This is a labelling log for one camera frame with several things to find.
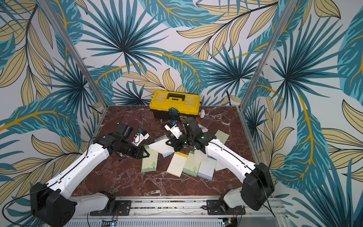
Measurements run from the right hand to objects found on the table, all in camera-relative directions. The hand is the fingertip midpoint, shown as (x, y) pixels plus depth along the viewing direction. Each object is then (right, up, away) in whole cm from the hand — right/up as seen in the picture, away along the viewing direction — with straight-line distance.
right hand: (168, 141), depth 76 cm
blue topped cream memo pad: (-7, -2, +23) cm, 24 cm away
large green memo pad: (+13, -18, +12) cm, 25 cm away
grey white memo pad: (+23, -18, +10) cm, 31 cm away
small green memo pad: (-10, -12, -1) cm, 16 cm away
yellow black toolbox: (+11, +23, +22) cm, 34 cm away
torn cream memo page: (+19, -12, +16) cm, 27 cm away
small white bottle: (+23, +17, +34) cm, 45 cm away
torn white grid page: (+31, -17, +12) cm, 37 cm away
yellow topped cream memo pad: (+4, -17, +14) cm, 22 cm away
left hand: (-12, -8, -2) cm, 14 cm away
